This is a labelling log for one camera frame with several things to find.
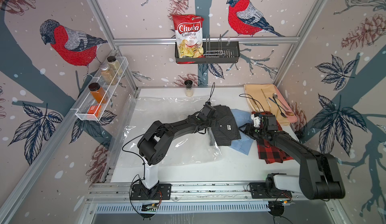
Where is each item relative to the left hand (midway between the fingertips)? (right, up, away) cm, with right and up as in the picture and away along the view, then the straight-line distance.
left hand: (217, 117), depth 92 cm
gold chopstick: (+41, +7, +15) cm, 44 cm away
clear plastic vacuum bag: (-56, +3, +15) cm, 58 cm away
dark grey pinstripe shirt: (+5, -7, +1) cm, 9 cm away
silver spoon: (+49, +14, +22) cm, 55 cm away
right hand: (+14, -6, -3) cm, 16 cm away
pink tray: (+52, +2, +10) cm, 53 cm away
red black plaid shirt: (+28, -19, -9) cm, 35 cm away
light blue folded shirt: (+16, -17, -2) cm, 23 cm away
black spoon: (+47, +2, +12) cm, 49 cm away
